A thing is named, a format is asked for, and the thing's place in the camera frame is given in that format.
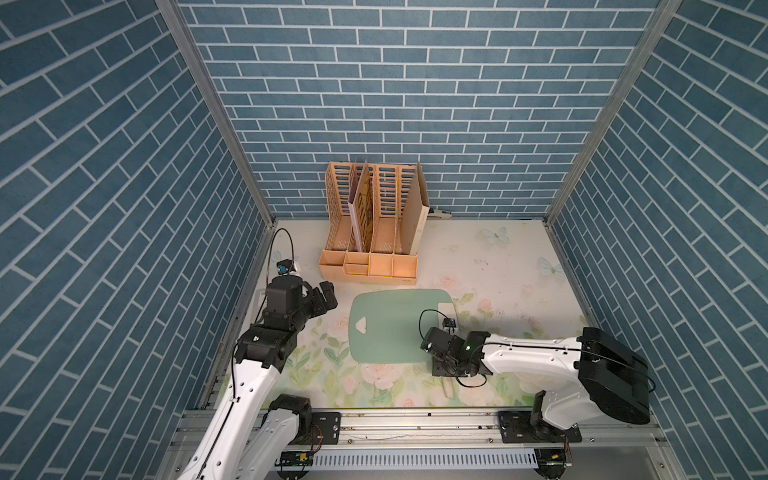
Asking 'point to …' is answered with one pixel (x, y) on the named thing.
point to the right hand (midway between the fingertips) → (437, 369)
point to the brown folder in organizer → (359, 201)
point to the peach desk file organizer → (384, 264)
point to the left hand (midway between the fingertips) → (326, 288)
